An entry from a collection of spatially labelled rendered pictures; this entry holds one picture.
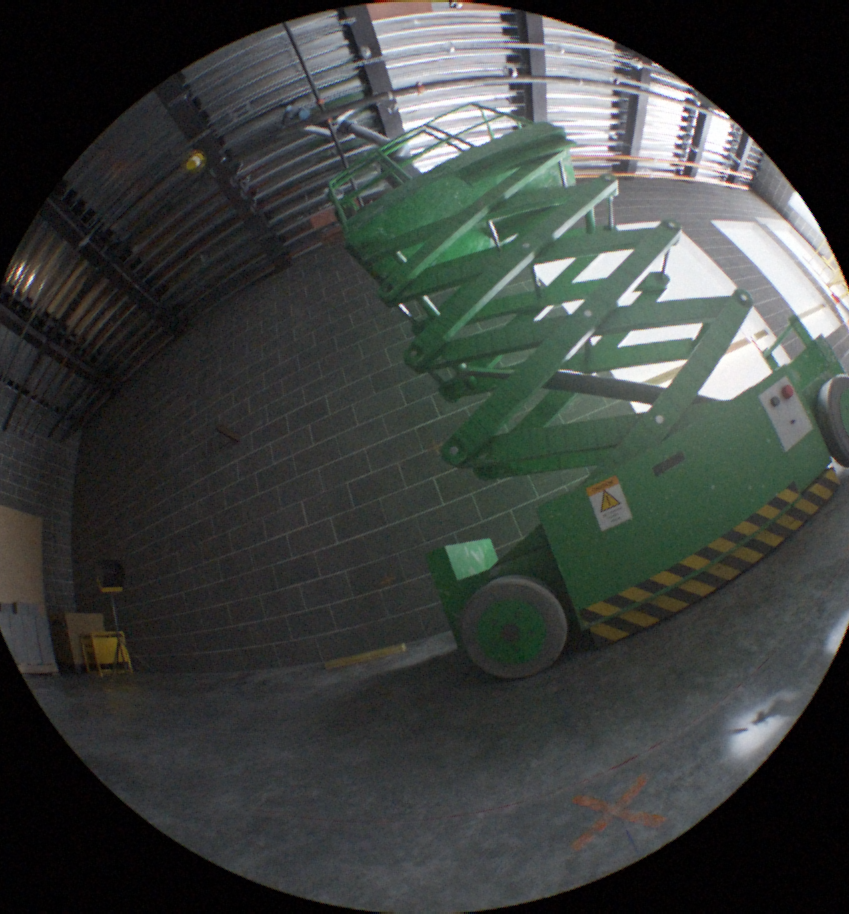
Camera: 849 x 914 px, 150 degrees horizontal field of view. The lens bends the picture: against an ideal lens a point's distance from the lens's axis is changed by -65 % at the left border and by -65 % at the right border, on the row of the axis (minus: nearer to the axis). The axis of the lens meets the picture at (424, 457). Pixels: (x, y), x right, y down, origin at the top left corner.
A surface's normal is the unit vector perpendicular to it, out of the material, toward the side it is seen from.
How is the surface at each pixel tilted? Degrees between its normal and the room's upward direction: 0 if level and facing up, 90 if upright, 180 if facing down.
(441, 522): 90
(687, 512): 90
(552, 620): 90
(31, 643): 90
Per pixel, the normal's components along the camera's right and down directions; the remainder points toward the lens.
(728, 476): -0.43, -0.19
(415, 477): -0.18, -0.30
